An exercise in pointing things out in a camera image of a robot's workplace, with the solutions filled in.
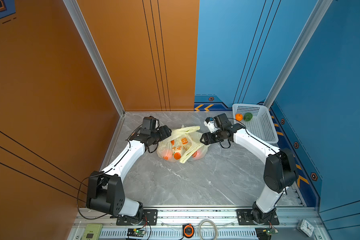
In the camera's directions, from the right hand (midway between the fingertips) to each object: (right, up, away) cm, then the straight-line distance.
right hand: (204, 139), depth 89 cm
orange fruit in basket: (+29, +14, +23) cm, 40 cm away
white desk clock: (+45, -40, -20) cm, 63 cm away
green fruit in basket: (+35, +15, +22) cm, 44 cm away
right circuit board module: (+27, -43, -19) cm, 54 cm away
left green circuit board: (-35, -43, -19) cm, 59 cm away
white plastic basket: (+46, +9, +20) cm, 51 cm away
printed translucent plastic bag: (-12, -4, +5) cm, 14 cm away
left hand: (-21, +5, -3) cm, 22 cm away
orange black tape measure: (-10, -40, -22) cm, 47 cm away
